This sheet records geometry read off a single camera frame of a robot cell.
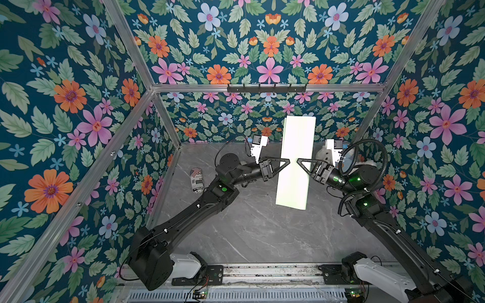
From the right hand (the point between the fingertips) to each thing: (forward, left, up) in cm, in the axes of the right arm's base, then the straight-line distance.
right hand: (299, 161), depth 58 cm
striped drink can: (+17, +47, -36) cm, 61 cm away
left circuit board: (-32, +36, -43) cm, 64 cm away
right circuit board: (-29, -25, -45) cm, 59 cm away
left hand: (-1, +3, 0) cm, 4 cm away
